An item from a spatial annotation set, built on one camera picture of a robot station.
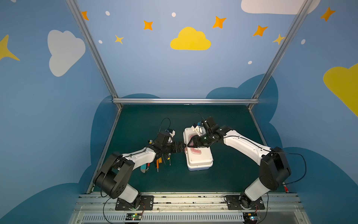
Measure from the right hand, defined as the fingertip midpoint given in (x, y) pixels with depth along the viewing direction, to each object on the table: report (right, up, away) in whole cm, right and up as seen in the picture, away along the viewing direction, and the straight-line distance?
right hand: (191, 144), depth 82 cm
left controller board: (-31, -35, -12) cm, 48 cm away
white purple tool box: (+3, -7, -3) cm, 9 cm away
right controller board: (+30, -36, -11) cm, 48 cm away
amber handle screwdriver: (-19, -11, +6) cm, 23 cm away
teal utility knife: (-30, -15, +3) cm, 34 cm away
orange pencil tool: (-21, -15, +6) cm, 27 cm away
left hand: (-5, -2, +6) cm, 8 cm away
